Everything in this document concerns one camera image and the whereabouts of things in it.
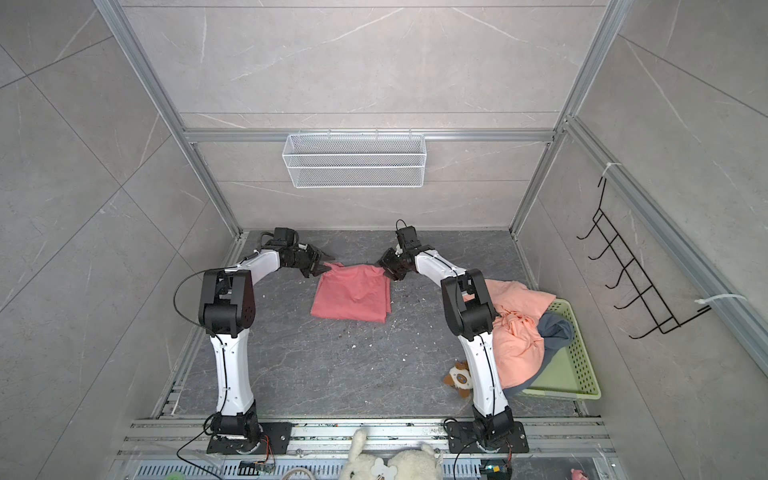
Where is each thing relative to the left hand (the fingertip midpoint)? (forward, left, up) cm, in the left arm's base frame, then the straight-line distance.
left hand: (334, 254), depth 102 cm
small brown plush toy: (-41, -37, -5) cm, 56 cm away
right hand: (-2, -15, -3) cm, 15 cm away
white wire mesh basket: (+24, -8, +22) cm, 33 cm away
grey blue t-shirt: (-29, -69, -5) cm, 75 cm away
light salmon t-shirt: (-35, -53, +3) cm, 63 cm away
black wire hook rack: (-41, -73, +25) cm, 87 cm away
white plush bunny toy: (-61, -22, +1) cm, 65 cm away
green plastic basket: (-40, -70, -8) cm, 81 cm away
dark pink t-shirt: (-12, -7, -5) cm, 15 cm away
